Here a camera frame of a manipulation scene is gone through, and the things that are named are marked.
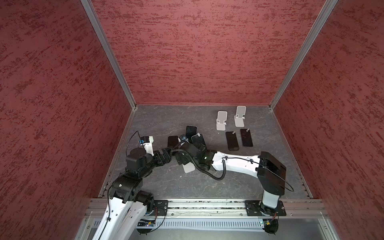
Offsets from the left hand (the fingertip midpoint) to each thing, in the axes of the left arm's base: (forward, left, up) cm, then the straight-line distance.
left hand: (166, 153), depth 72 cm
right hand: (+4, -7, -10) cm, 12 cm away
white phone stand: (+34, -33, -12) cm, 49 cm away
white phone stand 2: (+36, -46, -16) cm, 61 cm away
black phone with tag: (+11, -16, -7) cm, 21 cm away
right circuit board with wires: (-28, -52, -22) cm, 63 cm away
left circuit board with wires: (-27, +10, -22) cm, 37 cm away
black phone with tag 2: (+19, -40, -20) cm, 49 cm away
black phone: (+20, -11, -8) cm, 24 cm away
